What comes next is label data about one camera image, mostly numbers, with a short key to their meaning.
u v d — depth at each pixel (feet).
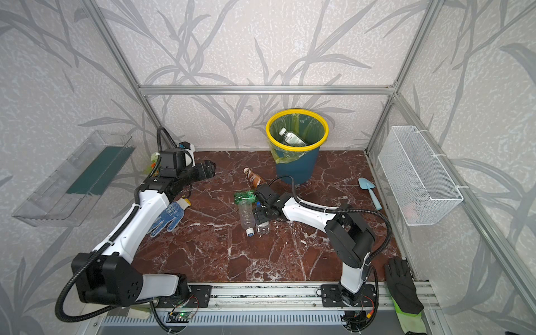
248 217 2.91
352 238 1.53
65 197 2.08
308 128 3.27
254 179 3.33
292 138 3.25
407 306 2.33
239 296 2.47
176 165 2.02
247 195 3.28
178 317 2.34
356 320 2.42
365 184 3.43
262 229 2.76
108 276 1.29
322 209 1.70
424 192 1.99
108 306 1.46
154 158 3.21
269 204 2.22
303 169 3.65
